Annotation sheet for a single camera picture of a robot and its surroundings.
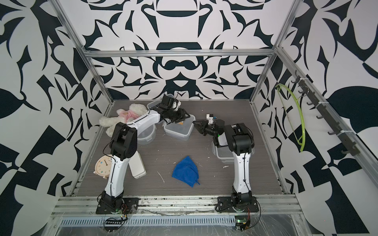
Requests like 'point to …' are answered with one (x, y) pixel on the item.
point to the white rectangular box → (137, 165)
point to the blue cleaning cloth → (186, 170)
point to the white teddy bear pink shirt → (123, 116)
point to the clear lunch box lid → (223, 153)
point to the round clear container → (147, 136)
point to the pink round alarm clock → (103, 166)
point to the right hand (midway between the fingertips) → (193, 122)
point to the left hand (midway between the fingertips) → (188, 115)
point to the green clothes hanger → (301, 114)
